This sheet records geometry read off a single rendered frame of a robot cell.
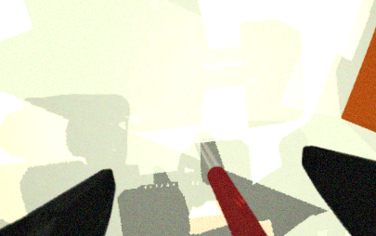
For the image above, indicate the dark red peg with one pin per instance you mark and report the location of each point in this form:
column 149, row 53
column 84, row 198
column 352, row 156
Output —
column 237, row 213

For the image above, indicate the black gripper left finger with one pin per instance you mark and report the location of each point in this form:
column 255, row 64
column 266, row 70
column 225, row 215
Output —
column 83, row 210

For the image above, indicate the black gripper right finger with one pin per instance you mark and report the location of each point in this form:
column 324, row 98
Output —
column 347, row 184

